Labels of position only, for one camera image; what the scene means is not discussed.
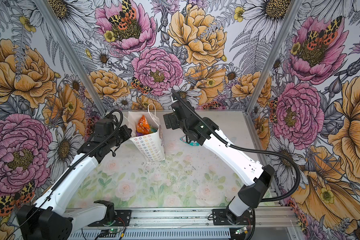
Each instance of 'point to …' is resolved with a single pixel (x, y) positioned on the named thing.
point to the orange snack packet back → (143, 126)
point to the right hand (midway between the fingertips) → (177, 117)
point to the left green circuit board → (114, 230)
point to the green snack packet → (154, 130)
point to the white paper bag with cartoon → (146, 134)
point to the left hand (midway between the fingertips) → (132, 134)
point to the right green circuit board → (241, 230)
